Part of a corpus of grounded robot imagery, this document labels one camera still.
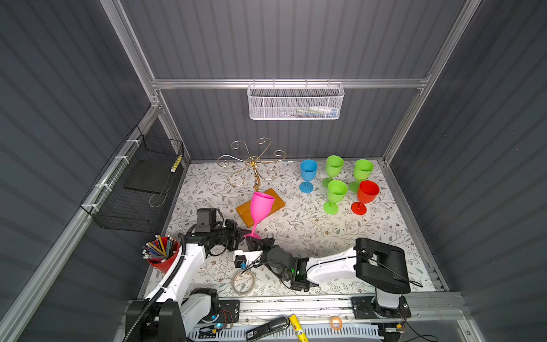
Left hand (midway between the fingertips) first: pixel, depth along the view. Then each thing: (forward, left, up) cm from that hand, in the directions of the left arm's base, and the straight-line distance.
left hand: (253, 231), depth 79 cm
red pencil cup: (-7, +33, -2) cm, 34 cm away
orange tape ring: (-27, -30, -12) cm, 42 cm away
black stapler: (-28, -8, -9) cm, 31 cm away
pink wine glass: (+5, -3, +10) cm, 11 cm away
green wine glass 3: (+29, -48, +2) cm, 56 cm away
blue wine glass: (+30, -23, +2) cm, 38 cm away
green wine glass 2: (+35, -37, 0) cm, 50 cm away
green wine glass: (+21, -36, -3) cm, 42 cm away
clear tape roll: (-14, +4, -14) cm, 20 cm away
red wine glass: (+16, -47, +2) cm, 50 cm away
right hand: (-2, 0, +3) cm, 4 cm away
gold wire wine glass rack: (+18, -1, +18) cm, 25 cm away
